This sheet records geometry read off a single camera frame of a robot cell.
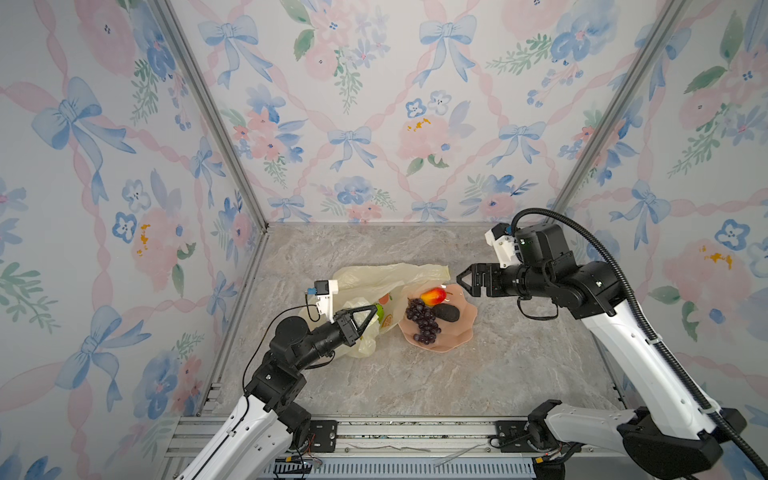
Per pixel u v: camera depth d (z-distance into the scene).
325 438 0.74
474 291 0.58
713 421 0.37
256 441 0.50
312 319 0.62
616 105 0.85
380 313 0.92
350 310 0.63
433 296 0.94
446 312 0.93
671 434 0.39
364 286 0.91
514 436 0.74
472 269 0.60
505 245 0.59
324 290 0.61
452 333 0.90
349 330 0.58
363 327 0.64
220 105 0.87
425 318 0.90
